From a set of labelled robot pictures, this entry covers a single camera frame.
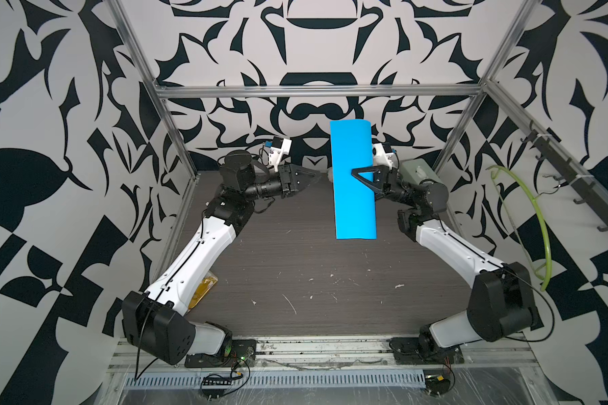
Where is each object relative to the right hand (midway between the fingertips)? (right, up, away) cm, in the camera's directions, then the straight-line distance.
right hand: (352, 183), depth 59 cm
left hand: (-8, +3, +2) cm, 8 cm away
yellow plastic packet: (-45, -33, +28) cm, 62 cm away
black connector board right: (+26, -55, +12) cm, 62 cm away
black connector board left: (-35, -56, +9) cm, 67 cm away
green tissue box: (+38, +8, +52) cm, 65 cm away
